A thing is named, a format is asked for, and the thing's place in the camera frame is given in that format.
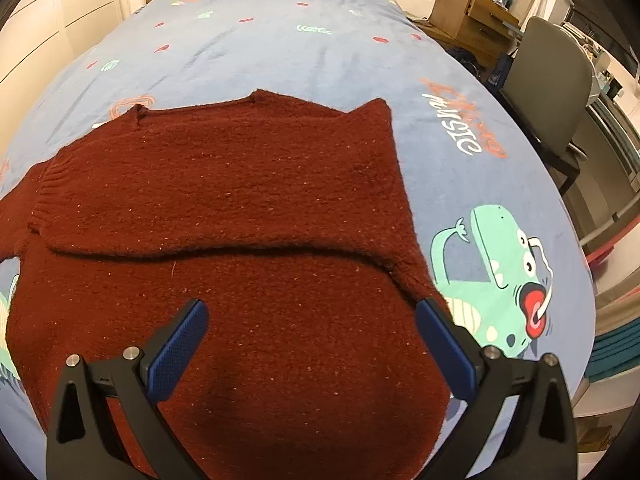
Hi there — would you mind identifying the dark red knit sweater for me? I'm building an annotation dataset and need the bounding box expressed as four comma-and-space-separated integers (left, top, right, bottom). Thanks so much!
1, 90, 449, 479

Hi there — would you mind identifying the teal folded fabric stack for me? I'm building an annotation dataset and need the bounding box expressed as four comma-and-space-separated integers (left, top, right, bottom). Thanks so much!
585, 322, 640, 382

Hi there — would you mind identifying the blue dinosaur print bed sheet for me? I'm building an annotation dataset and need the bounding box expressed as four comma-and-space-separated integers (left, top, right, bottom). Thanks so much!
1, 0, 594, 479

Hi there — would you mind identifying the grey office chair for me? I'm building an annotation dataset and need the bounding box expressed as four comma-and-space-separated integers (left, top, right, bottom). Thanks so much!
499, 18, 594, 194

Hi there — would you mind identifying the cardboard box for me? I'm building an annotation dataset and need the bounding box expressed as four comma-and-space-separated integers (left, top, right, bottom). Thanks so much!
427, 0, 520, 68

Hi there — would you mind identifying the white wardrobe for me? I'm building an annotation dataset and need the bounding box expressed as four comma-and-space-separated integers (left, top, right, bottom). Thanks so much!
1, 0, 131, 151

